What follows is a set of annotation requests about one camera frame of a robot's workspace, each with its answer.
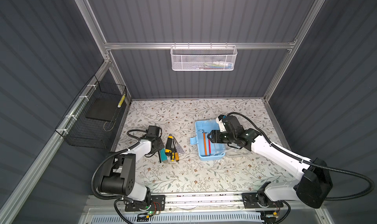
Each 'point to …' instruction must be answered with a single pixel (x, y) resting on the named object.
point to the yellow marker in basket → (121, 100)
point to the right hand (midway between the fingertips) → (212, 137)
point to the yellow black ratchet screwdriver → (169, 145)
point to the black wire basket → (90, 121)
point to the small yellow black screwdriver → (172, 155)
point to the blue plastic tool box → (207, 150)
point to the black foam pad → (104, 108)
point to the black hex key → (159, 157)
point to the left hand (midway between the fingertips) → (157, 146)
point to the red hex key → (209, 147)
